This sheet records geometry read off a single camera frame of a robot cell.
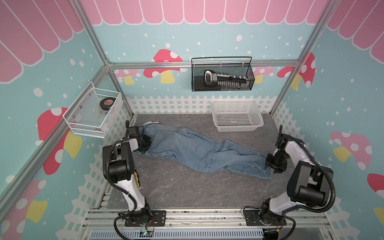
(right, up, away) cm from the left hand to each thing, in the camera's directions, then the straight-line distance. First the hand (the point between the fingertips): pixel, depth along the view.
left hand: (153, 141), depth 102 cm
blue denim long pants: (+31, -6, -4) cm, 32 cm away
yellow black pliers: (-5, -21, -15) cm, 26 cm away
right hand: (+72, -14, -16) cm, 75 cm away
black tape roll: (-19, +22, -23) cm, 37 cm away
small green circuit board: (+5, -43, -30) cm, 52 cm away
